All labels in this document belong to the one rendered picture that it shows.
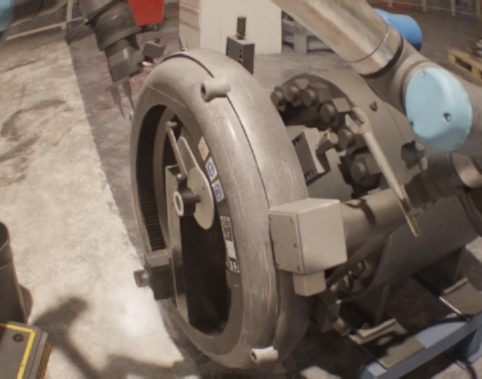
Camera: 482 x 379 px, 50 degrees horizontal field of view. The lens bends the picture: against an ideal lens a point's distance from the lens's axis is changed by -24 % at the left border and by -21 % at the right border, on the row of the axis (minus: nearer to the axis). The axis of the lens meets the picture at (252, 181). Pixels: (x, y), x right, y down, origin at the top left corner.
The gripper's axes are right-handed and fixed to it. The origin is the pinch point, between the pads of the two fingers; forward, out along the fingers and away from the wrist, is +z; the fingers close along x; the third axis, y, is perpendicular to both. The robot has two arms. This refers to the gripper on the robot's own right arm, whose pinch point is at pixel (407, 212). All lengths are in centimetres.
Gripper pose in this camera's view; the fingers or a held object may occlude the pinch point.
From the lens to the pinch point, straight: 98.0
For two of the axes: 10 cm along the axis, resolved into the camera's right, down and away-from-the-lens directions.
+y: -5.2, -8.5, 0.7
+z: -3.6, 3.0, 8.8
